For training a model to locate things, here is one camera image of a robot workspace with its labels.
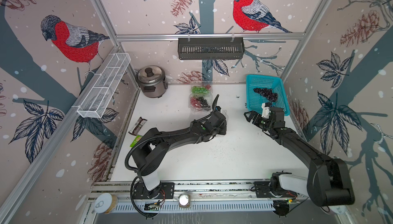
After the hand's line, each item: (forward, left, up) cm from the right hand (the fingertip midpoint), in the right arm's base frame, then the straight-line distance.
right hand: (250, 114), depth 89 cm
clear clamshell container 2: (+32, +29, -8) cm, 45 cm away
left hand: (-7, +13, 0) cm, 15 cm away
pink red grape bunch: (+12, +34, -4) cm, 36 cm away
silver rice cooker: (+21, +63, +6) cm, 67 cm away
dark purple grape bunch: (+25, -19, -8) cm, 32 cm away
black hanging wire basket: (+42, +24, +18) cm, 51 cm away
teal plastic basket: (+20, -10, -11) cm, 25 cm away
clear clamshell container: (+14, +30, -7) cm, 34 cm away
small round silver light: (-44, +34, -1) cm, 56 cm away
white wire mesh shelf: (+15, +81, +20) cm, 85 cm away
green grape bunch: (+24, +31, -6) cm, 40 cm away
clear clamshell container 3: (+1, +15, 0) cm, 15 cm away
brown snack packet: (-5, +71, -11) cm, 72 cm away
